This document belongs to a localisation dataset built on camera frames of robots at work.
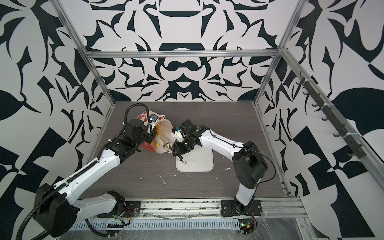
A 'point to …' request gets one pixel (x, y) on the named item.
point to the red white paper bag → (167, 136)
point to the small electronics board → (246, 226)
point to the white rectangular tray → (200, 159)
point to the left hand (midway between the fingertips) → (151, 122)
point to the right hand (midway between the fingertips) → (175, 152)
